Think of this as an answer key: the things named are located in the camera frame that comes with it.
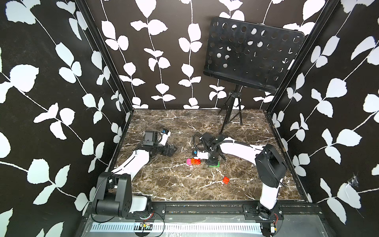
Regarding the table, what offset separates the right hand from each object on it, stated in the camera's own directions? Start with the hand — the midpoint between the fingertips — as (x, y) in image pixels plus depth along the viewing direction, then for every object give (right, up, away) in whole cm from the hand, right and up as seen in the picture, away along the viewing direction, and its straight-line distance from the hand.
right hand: (209, 158), depth 90 cm
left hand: (-24, +9, -1) cm, 25 cm away
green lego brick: (+4, -1, -12) cm, 12 cm away
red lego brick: (+9, -11, -6) cm, 16 cm away
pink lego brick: (-12, -2, -1) cm, 13 cm away
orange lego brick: (-10, -2, -2) cm, 10 cm away
